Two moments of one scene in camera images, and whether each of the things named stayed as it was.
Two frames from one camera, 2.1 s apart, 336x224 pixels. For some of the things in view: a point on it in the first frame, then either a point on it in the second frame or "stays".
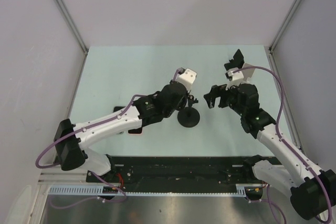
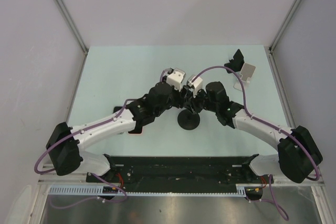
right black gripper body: x=228 y=98 -> x=200 y=102
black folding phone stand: x=238 y=61 stays
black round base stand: x=189 y=117 stays
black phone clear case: x=115 y=109 stays
